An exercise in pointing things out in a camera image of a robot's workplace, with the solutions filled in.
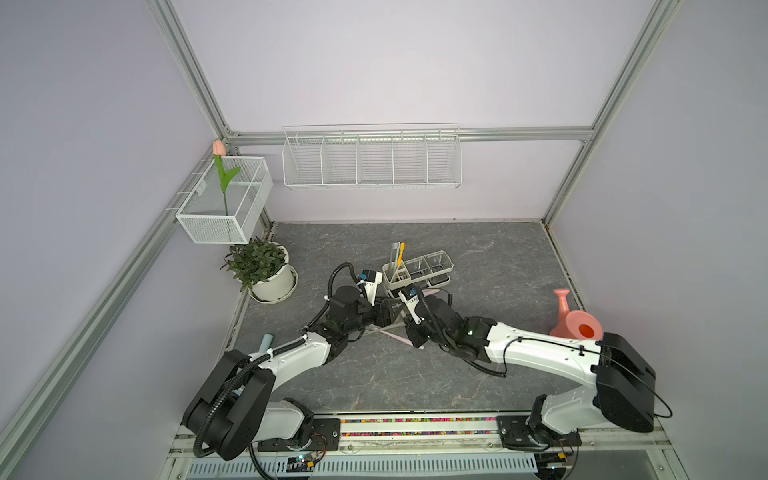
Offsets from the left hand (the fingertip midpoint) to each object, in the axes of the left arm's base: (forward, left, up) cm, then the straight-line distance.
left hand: (400, 304), depth 82 cm
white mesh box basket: (+26, +47, +18) cm, 56 cm away
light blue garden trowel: (-4, +40, -11) cm, 42 cm away
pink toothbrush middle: (-6, +1, -10) cm, 12 cm away
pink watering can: (-9, -47, -2) cm, 48 cm away
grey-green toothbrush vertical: (+16, +1, -1) cm, 17 cm away
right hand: (-4, -1, -1) cm, 4 cm away
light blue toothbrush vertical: (+15, 0, -3) cm, 15 cm away
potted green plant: (+13, +39, +3) cm, 42 cm away
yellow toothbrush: (+17, -2, +3) cm, 18 cm away
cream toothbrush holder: (+15, -12, -5) cm, 20 cm away
